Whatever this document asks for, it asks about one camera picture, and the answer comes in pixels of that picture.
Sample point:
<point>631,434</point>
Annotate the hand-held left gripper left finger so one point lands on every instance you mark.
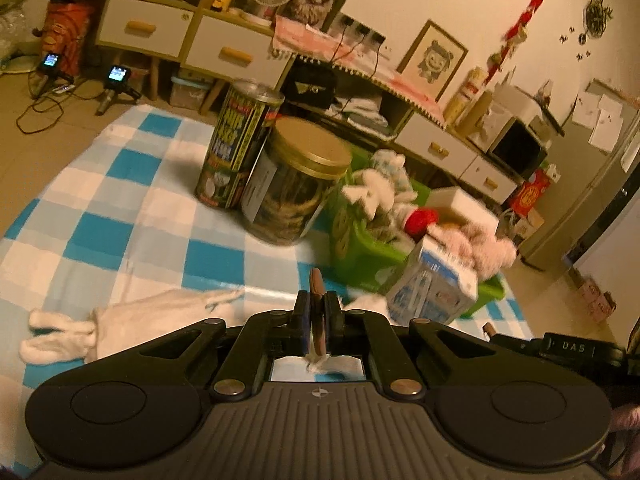
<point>301,325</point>

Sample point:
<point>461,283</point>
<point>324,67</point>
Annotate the blue white checkered blanket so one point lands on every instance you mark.
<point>100,200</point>

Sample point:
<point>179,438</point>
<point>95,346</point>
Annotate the round wall ornament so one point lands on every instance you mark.
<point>597,12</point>

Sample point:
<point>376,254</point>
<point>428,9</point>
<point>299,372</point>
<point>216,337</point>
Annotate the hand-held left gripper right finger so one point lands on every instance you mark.
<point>331,325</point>

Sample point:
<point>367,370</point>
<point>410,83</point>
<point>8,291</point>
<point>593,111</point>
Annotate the grey refrigerator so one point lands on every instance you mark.
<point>585,200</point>

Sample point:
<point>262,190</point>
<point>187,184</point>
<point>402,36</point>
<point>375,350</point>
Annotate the blue white milk carton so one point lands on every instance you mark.
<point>430,285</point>

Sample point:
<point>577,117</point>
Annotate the white wall socket strip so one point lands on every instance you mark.
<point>362,30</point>

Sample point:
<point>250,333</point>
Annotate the tall printed tin can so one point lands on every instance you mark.
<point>235,145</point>

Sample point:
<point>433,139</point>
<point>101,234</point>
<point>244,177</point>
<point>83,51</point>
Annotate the pale patterned plush toy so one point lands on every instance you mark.
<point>395,170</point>

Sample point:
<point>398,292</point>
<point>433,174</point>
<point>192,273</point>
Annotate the orange red bag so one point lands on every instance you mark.
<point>65,35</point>

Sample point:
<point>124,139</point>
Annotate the pink tasselled cloth runner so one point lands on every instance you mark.
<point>320,45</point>

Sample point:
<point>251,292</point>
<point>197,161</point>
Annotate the clear jar with gold lid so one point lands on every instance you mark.
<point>295,185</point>

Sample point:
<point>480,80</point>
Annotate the stack of papers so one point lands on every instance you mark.
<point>367,115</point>

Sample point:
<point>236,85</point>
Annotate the wooden cabinet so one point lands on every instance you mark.
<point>192,10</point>

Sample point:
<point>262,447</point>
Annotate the small camera on tripod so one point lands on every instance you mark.
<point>119,74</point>
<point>51,61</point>

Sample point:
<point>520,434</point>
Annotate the red gift box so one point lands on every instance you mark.
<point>530,192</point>

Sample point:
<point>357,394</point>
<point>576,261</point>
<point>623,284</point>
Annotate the pink plush toy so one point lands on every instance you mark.
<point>475,252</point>

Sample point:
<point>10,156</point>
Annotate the green plastic bin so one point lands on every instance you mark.
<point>355,265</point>

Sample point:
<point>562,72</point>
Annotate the brown felt patty disc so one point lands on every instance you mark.
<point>316,300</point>

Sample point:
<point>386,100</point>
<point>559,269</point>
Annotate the clear plastic storage box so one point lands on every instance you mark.
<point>190,92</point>

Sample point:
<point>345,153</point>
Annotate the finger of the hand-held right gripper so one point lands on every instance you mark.
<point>515,342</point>

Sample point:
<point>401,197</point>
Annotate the white appliance box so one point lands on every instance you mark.
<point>517,102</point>

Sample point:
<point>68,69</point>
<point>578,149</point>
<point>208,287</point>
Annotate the red hanging garland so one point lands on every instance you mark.
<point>532,0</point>

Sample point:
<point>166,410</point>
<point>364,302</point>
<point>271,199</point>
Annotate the white fluffy cloth pouch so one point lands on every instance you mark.
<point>150,315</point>

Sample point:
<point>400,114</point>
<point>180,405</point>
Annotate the black bag with gold emblem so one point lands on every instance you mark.
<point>312,82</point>

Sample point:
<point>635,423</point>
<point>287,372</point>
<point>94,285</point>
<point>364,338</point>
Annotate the framed cartoon picture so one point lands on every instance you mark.
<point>432,60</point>

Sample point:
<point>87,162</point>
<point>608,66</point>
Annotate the cardboard box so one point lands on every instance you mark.
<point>592,297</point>

